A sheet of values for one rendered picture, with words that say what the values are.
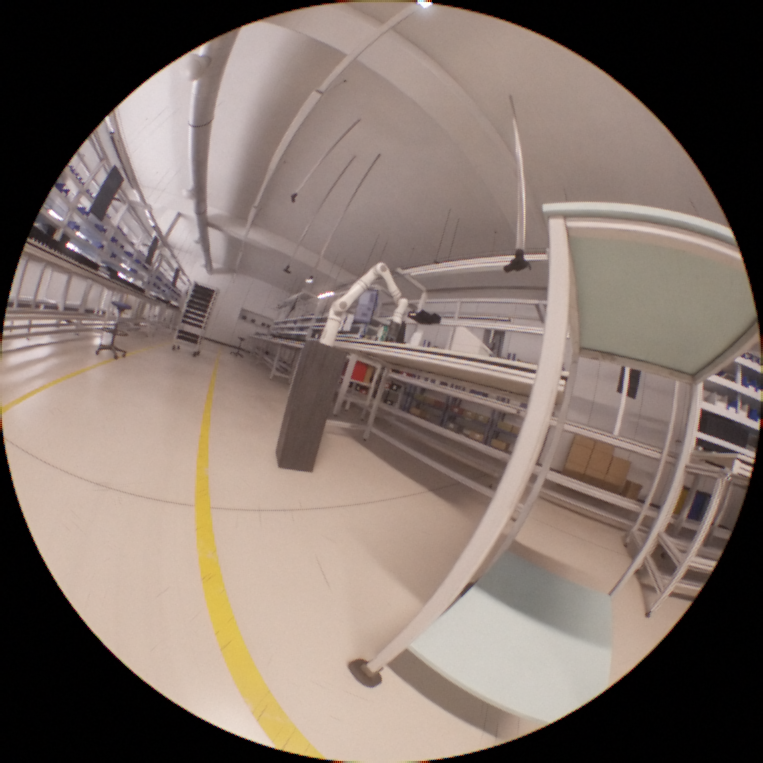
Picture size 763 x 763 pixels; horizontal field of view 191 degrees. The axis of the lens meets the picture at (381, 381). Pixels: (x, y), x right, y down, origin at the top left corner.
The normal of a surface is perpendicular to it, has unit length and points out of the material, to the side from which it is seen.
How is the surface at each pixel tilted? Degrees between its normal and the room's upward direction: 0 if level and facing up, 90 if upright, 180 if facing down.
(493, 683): 0
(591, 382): 90
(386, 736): 0
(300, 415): 90
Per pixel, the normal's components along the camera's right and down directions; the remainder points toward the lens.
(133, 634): 0.31, -0.95
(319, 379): 0.48, 0.16
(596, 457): -0.72, -0.23
